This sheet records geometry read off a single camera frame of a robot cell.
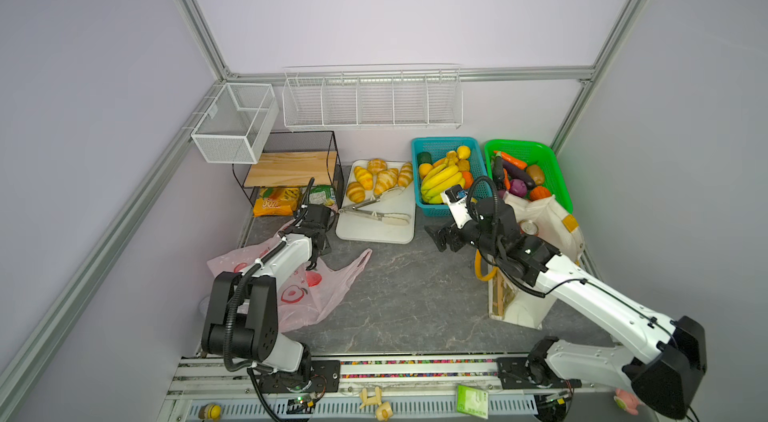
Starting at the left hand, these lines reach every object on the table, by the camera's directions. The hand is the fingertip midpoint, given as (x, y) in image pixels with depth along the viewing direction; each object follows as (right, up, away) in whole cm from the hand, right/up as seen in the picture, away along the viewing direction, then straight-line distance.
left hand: (312, 250), depth 90 cm
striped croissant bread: (+13, +24, +24) cm, 36 cm away
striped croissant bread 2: (+22, +22, +21) cm, 38 cm away
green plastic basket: (+80, +33, +26) cm, 90 cm away
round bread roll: (+18, +28, +25) cm, 42 cm away
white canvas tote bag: (+58, -12, -10) cm, 60 cm away
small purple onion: (+70, +20, +16) cm, 74 cm away
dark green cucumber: (+63, +26, +19) cm, 71 cm away
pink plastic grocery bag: (-1, -13, -3) cm, 13 cm away
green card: (+44, -31, -21) cm, 58 cm away
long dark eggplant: (+72, +25, +22) cm, 79 cm away
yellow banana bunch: (+40, +22, +10) cm, 47 cm away
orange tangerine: (+52, +23, +19) cm, 60 cm away
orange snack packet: (-16, +15, +9) cm, 24 cm away
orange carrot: (+71, +30, +25) cm, 82 cm away
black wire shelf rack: (-9, +26, +11) cm, 29 cm away
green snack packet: (0, +17, +14) cm, 22 cm away
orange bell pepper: (+76, +18, +14) cm, 80 cm away
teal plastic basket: (+43, +29, +24) cm, 57 cm away
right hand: (+37, +11, -15) cm, 42 cm away
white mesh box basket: (-27, +39, +8) cm, 49 cm away
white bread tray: (+27, +15, +19) cm, 36 cm away
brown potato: (+79, +25, +21) cm, 85 cm away
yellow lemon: (+52, +33, +25) cm, 67 cm away
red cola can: (+66, +7, -1) cm, 66 cm away
